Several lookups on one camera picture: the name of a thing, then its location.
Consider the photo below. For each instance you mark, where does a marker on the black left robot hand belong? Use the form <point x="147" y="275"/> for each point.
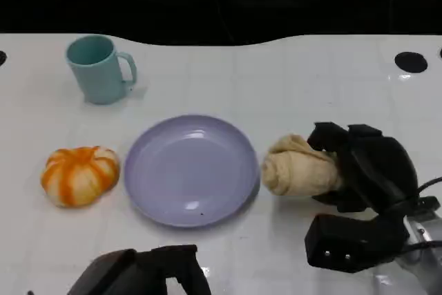
<point x="138" y="274"/>

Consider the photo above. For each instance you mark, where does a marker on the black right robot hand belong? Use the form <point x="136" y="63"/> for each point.
<point x="376" y="170"/>

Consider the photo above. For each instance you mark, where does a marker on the beige towel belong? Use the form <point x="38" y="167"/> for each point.
<point x="297" y="170"/>

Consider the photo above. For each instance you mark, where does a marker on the orange and white bread roll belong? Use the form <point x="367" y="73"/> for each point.
<point x="79" y="177"/>

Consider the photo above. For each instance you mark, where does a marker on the lilac plate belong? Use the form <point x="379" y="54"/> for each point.
<point x="191" y="170"/>

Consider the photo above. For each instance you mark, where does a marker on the pale green mug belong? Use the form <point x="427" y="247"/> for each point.
<point x="98" y="77"/>

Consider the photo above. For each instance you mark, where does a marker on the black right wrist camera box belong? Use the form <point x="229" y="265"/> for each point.
<point x="345" y="239"/>

